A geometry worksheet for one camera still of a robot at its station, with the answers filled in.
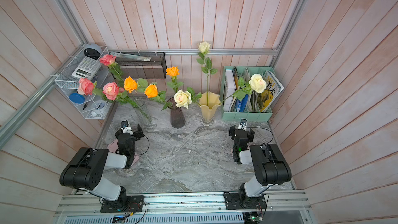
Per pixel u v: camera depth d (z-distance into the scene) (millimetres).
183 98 688
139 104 928
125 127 775
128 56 923
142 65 1062
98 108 830
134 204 730
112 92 692
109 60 763
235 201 732
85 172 452
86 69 776
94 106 924
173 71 825
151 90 701
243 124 786
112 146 908
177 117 1096
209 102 945
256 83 648
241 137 714
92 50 798
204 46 835
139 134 849
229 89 903
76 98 763
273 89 936
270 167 460
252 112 1060
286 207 734
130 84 688
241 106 970
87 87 661
